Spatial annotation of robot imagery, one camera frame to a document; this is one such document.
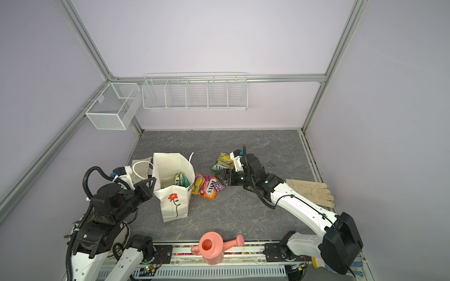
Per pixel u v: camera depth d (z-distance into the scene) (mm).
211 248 656
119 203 498
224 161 992
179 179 805
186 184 826
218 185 915
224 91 1046
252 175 585
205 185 913
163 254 737
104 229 445
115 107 999
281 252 664
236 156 698
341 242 393
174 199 709
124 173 582
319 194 910
